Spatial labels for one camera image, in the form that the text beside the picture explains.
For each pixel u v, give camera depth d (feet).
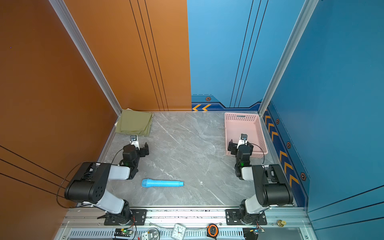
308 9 2.30
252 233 2.28
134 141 2.64
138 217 2.43
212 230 2.20
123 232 2.32
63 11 2.33
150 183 2.66
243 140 2.58
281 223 2.30
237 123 3.68
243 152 2.30
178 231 2.24
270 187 1.47
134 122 3.51
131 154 2.37
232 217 2.38
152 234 2.08
